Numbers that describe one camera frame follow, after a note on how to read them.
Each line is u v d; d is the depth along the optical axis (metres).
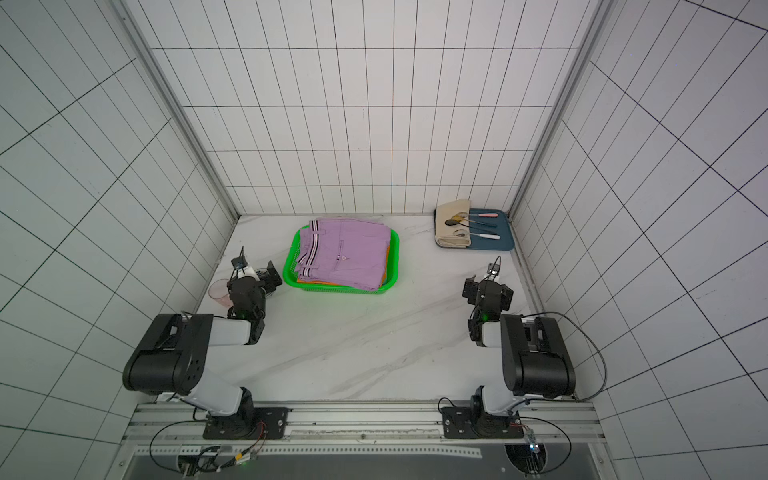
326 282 0.87
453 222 1.18
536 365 0.45
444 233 1.14
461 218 1.18
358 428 0.73
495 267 0.80
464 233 1.14
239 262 0.77
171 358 0.45
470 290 0.86
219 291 0.92
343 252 0.95
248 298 0.70
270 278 0.85
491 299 0.71
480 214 1.19
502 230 1.17
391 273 0.95
